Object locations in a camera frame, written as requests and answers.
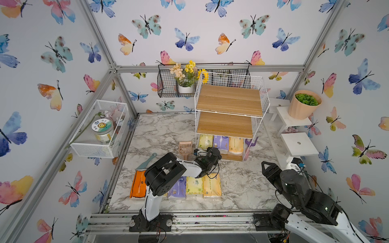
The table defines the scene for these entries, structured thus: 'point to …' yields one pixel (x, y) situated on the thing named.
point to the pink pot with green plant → (304, 104)
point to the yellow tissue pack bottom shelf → (236, 145)
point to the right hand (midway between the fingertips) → (264, 165)
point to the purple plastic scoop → (249, 144)
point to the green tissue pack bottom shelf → (205, 141)
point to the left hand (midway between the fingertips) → (222, 146)
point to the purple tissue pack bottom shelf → (222, 143)
